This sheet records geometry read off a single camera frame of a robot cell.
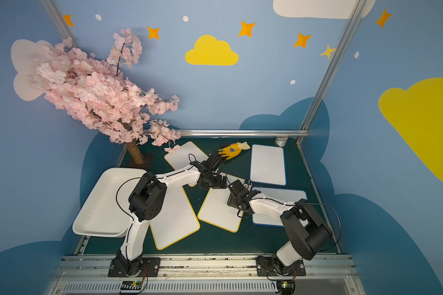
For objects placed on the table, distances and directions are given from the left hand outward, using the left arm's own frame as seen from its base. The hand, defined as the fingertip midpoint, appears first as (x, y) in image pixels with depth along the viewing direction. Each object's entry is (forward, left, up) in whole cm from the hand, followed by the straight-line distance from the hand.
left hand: (222, 185), depth 97 cm
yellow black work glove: (+27, -7, -1) cm, 27 cm away
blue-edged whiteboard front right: (-21, -22, +30) cm, 43 cm away
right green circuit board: (-44, -27, -5) cm, 52 cm away
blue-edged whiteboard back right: (+17, -28, -4) cm, 33 cm away
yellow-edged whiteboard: (-14, +3, 0) cm, 14 cm away
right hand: (-8, -8, -1) cm, 12 cm away
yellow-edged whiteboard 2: (-19, +21, -1) cm, 28 cm away
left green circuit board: (-45, +35, -5) cm, 57 cm away
